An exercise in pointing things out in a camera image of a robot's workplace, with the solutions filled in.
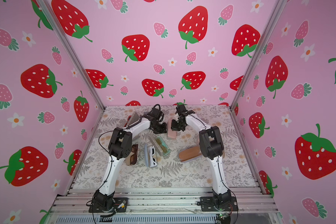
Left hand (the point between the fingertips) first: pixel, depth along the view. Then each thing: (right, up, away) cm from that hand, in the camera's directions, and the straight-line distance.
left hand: (169, 131), depth 104 cm
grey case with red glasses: (-29, +9, -1) cm, 30 cm away
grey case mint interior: (-5, -10, -10) cm, 15 cm away
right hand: (+4, +3, -2) cm, 6 cm away
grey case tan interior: (+14, -14, -13) cm, 24 cm away
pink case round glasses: (+2, -2, -5) cm, 5 cm away
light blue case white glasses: (-11, -15, -15) cm, 24 cm away
